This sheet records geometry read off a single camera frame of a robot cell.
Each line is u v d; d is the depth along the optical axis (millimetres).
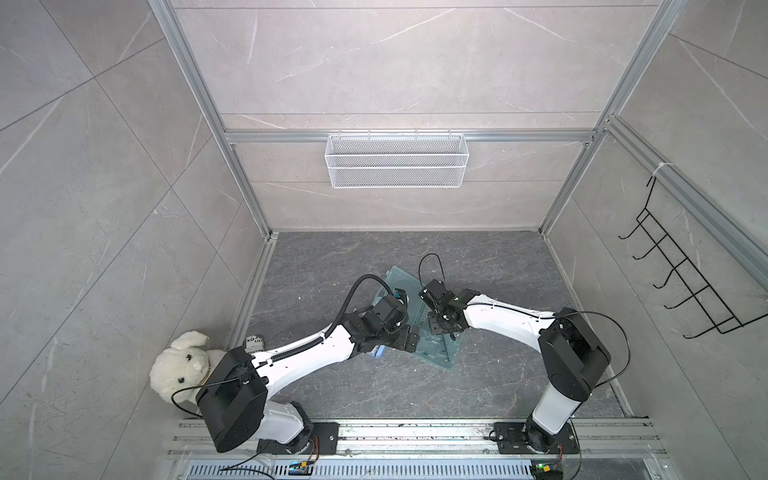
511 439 731
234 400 410
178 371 673
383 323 615
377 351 859
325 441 730
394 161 1007
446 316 648
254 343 870
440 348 879
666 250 714
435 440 746
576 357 457
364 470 699
